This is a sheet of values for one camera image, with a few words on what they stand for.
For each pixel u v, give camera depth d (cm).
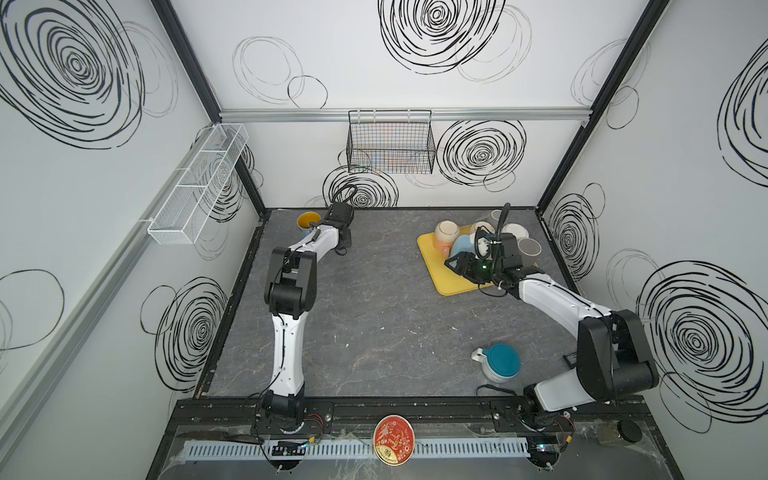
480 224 102
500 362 75
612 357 43
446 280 99
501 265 70
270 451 70
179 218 72
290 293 59
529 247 95
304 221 102
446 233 102
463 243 95
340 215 86
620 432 64
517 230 102
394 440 68
